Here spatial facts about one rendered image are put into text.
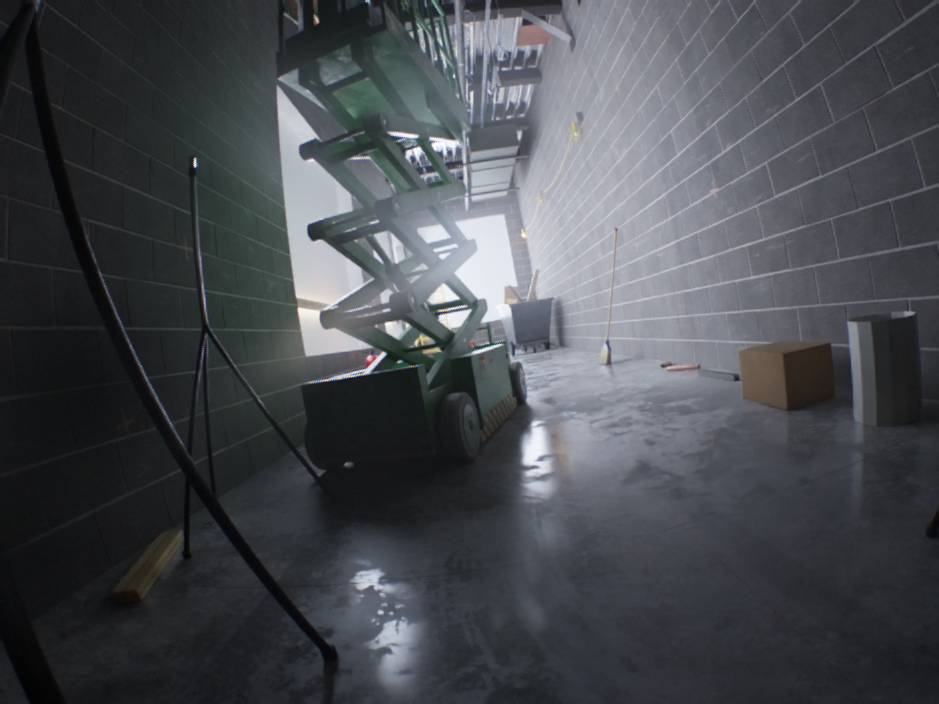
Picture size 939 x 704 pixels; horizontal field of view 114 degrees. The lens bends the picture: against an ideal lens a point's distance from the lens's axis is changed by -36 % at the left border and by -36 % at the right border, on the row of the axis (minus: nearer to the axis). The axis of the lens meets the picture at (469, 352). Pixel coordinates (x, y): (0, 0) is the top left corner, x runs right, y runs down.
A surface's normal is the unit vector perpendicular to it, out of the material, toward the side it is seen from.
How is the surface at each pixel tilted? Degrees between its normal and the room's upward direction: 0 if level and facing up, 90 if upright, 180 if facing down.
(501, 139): 90
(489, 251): 90
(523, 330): 122
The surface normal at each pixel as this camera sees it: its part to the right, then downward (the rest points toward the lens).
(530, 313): 0.15, 0.54
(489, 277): 0.00, 0.04
